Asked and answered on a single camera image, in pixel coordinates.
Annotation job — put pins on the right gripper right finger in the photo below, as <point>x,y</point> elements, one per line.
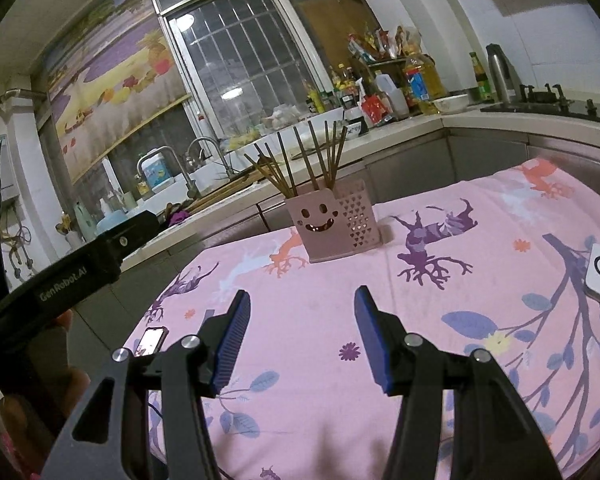
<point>495,435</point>

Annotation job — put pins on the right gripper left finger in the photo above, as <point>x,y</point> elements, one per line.
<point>107,434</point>

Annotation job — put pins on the brown chopstick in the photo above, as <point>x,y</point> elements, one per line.
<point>287,164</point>
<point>337,156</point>
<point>330,137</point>
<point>261,155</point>
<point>268,172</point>
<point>322,141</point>
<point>276,172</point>

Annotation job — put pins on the person's left hand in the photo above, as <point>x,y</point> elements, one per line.
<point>40,396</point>

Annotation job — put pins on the smartphone on table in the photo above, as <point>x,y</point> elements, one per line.
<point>151,341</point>

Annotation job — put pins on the blue plastic container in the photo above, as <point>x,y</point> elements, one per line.
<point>110,221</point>

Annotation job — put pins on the pink floral tablecloth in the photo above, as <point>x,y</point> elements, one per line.
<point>495,264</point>

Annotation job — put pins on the chrome faucet left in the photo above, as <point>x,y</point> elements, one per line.
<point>177,169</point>

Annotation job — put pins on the blue label detergent jug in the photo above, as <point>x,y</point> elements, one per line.
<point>155,169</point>

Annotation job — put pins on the fruit pattern window blind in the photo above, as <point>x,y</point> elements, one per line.
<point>111,74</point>

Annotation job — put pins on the pink smiley utensil holder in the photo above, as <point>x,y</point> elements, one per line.
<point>336,222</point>

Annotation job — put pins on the wooden cutting board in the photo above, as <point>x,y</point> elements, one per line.
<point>244,180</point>

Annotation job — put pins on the brown chopstick in holder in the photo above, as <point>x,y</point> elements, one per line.
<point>276,172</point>

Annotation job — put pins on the white bowl on counter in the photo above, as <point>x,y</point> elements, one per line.
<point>452,104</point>

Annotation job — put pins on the black gas stove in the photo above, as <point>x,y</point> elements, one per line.
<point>552,101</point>

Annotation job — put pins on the green glass bottle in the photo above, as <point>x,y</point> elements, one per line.
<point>482,80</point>

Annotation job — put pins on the white plastic jug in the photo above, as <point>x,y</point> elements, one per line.
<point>394,94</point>

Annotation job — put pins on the red snack packet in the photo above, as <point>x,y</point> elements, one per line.
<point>376,111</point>

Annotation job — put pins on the steel thermos kettle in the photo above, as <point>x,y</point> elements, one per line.
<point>504,77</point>

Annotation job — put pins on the large cooking oil bottle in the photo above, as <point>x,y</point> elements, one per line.
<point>426,85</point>

